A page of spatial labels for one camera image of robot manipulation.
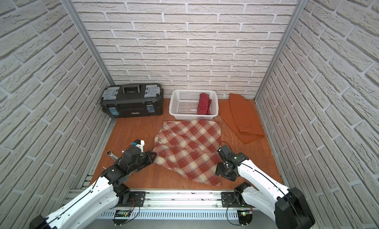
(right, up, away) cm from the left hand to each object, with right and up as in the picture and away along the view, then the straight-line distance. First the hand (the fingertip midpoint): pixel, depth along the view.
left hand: (159, 152), depth 81 cm
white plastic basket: (+12, +28, +26) cm, 40 cm away
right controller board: (+45, -29, -10) cm, 54 cm away
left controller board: (-18, -29, -8) cm, 34 cm away
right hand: (+35, -13, +1) cm, 38 cm away
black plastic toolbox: (-22, +31, +15) cm, 41 cm away
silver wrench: (-34, -3, +9) cm, 35 cm away
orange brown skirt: (+53, +18, +26) cm, 62 cm away
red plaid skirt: (+17, 0, +9) cm, 19 cm away
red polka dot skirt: (+27, +28, +26) cm, 46 cm away
